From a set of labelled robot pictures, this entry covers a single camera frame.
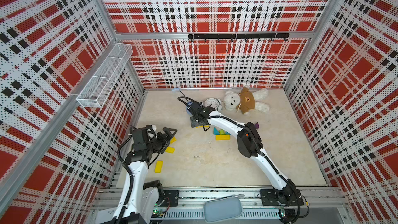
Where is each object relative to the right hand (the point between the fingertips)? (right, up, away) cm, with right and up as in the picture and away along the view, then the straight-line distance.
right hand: (202, 120), depth 99 cm
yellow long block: (-18, -11, -6) cm, 22 cm away
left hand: (-13, -6, -19) cm, 24 cm away
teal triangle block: (+8, -6, -5) cm, 12 cm away
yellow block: (-24, -24, -15) cm, 37 cm away
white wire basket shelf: (-57, +16, -19) cm, 62 cm away
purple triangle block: (+35, -3, -1) cm, 35 cm away
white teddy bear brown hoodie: (+30, +12, +6) cm, 33 cm away
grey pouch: (+11, -37, -30) cm, 48 cm away
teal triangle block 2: (+12, -2, -32) cm, 34 cm away
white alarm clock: (+8, +12, +9) cm, 17 cm away
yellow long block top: (0, -2, -11) cm, 11 cm away
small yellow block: (-19, -16, -10) cm, 27 cm away
